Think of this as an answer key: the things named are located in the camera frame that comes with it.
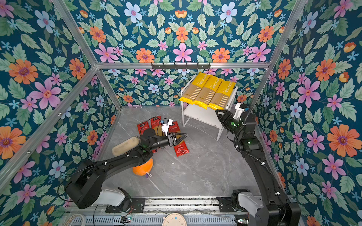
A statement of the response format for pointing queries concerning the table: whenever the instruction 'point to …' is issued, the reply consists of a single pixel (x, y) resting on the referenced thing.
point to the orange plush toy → (142, 169)
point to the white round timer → (174, 219)
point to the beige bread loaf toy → (125, 146)
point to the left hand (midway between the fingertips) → (186, 134)
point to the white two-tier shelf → (202, 115)
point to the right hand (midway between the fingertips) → (217, 111)
